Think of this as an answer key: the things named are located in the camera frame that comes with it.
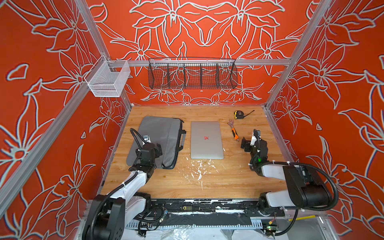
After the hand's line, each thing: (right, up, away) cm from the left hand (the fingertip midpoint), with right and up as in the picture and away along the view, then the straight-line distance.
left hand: (149, 144), depth 88 cm
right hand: (+63, +4, +3) cm, 64 cm away
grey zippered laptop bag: (+10, +6, +12) cm, 17 cm away
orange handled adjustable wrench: (+55, +12, +19) cm, 59 cm away
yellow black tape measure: (+62, +19, +22) cm, 69 cm away
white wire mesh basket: (-30, +42, +7) cm, 52 cm away
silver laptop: (+35, +1, +12) cm, 37 cm away
